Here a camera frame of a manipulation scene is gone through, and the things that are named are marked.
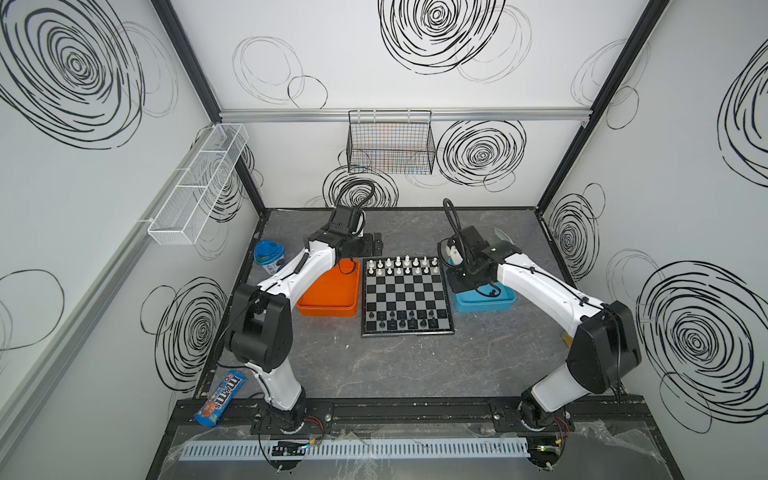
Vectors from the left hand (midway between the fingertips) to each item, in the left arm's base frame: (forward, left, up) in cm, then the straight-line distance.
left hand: (373, 243), depth 90 cm
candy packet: (-42, +37, -14) cm, 58 cm away
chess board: (-11, -10, -14) cm, 20 cm away
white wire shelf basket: (-7, +45, +19) cm, 49 cm away
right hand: (-11, -23, -4) cm, 26 cm away
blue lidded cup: (-1, +34, -5) cm, 35 cm away
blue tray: (-20, -30, +5) cm, 36 cm away
